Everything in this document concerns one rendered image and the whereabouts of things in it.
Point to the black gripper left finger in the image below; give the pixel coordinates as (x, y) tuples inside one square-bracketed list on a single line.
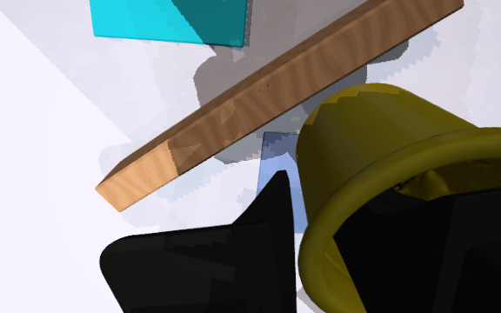
[(254, 257)]

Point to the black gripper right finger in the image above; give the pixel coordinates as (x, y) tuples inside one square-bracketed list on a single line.
[(405, 254)]

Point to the wooden plank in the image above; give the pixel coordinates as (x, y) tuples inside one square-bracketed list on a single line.
[(334, 52)]

